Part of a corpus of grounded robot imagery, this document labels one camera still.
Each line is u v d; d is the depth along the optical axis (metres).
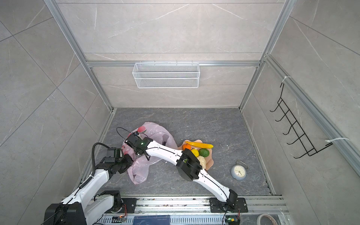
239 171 0.82
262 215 0.70
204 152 0.86
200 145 0.88
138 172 0.81
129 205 0.73
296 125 0.66
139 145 0.68
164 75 1.00
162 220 0.69
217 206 0.73
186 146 0.90
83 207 0.42
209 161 0.86
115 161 0.67
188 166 0.57
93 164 0.59
